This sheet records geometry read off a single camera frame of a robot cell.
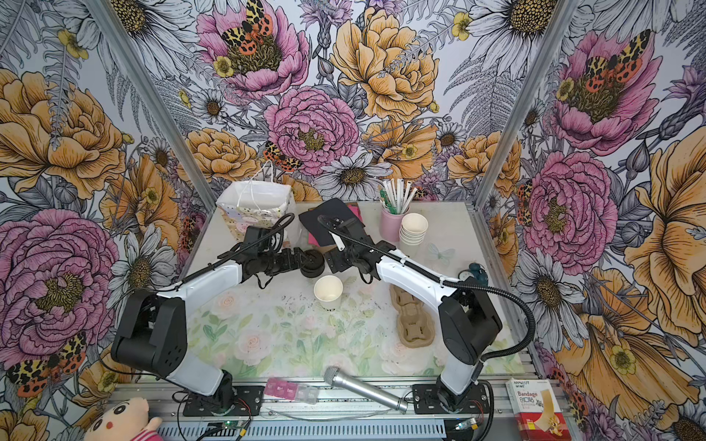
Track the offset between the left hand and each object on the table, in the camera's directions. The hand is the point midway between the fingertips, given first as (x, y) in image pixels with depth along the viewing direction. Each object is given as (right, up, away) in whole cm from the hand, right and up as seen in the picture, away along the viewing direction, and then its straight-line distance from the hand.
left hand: (299, 268), depth 91 cm
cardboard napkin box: (+7, +6, +13) cm, 16 cm away
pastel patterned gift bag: (-8, +20, -5) cm, 22 cm away
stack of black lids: (+4, 0, +6) cm, 7 cm away
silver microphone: (+13, -27, -16) cm, 34 cm away
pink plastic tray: (+2, -30, -16) cm, 34 cm away
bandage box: (+64, -33, -21) cm, 75 cm away
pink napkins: (+17, +21, +25) cm, 37 cm away
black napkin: (+9, +21, +25) cm, 34 cm away
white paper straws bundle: (+33, +25, +14) cm, 44 cm away
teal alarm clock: (+57, -1, 0) cm, 57 cm away
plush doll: (-35, -32, -24) cm, 54 cm away
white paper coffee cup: (+10, -7, -1) cm, 12 cm away
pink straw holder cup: (+31, +14, +9) cm, 35 cm away
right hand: (+14, +4, -4) cm, 15 cm away
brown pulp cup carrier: (+37, -17, -6) cm, 41 cm away
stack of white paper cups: (+37, +12, +1) cm, 39 cm away
